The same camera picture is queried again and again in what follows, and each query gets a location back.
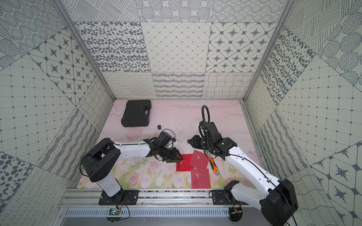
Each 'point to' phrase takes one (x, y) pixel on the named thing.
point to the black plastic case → (136, 113)
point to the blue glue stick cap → (159, 127)
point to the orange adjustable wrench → (212, 162)
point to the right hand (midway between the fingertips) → (191, 143)
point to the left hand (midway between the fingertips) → (184, 163)
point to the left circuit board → (113, 212)
